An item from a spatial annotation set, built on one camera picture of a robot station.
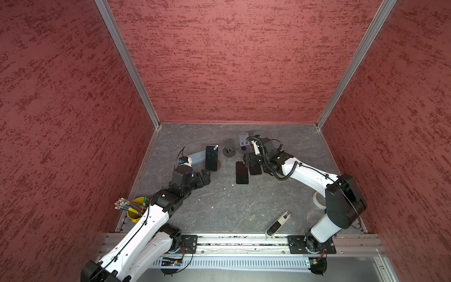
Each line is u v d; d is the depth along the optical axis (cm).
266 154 68
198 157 100
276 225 76
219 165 95
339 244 75
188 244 73
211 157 95
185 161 70
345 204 45
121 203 68
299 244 74
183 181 58
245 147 107
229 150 100
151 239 49
